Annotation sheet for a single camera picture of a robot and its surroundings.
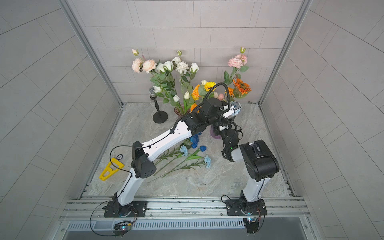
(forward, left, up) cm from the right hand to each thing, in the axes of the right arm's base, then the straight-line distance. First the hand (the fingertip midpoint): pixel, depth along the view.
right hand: (217, 117), depth 90 cm
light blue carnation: (-17, +21, -8) cm, 28 cm away
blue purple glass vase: (-12, +1, -3) cm, 13 cm away
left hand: (-7, -7, +15) cm, 18 cm away
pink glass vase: (+1, +21, +6) cm, 22 cm away
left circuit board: (-50, +49, -12) cm, 71 cm away
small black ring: (-17, +59, -13) cm, 63 cm away
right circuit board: (-52, -10, -16) cm, 56 cm away
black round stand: (+14, +39, -12) cm, 43 cm away
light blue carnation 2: (-23, +8, -11) cm, 27 cm away
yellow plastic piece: (-20, +60, -11) cm, 65 cm away
